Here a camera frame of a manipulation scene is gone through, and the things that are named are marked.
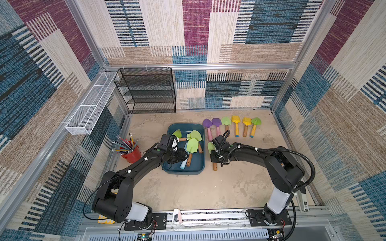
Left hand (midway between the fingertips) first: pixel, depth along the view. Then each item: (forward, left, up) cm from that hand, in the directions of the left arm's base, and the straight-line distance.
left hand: (186, 156), depth 87 cm
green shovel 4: (+21, +7, -5) cm, 23 cm away
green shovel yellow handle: (+30, -50, -5) cm, 59 cm away
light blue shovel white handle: (-2, +2, -4) cm, 5 cm away
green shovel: (+6, -14, -1) cm, 16 cm away
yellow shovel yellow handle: (+33, -36, -5) cm, 49 cm away
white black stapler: (-23, -58, -5) cm, 63 cm away
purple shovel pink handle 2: (+31, -21, -6) cm, 38 cm away
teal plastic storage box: (-2, -7, -6) cm, 9 cm away
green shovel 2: (+9, -3, -5) cm, 11 cm away
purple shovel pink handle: (+30, -15, -6) cm, 34 cm away
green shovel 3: (+20, -6, -6) cm, 21 cm away
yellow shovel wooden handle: (+31, -43, -5) cm, 53 cm away
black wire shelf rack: (+47, +28, +12) cm, 56 cm away
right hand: (+1, -17, -7) cm, 19 cm away
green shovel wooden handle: (+31, -29, -6) cm, 43 cm away
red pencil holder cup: (+4, +34, +1) cm, 34 cm away
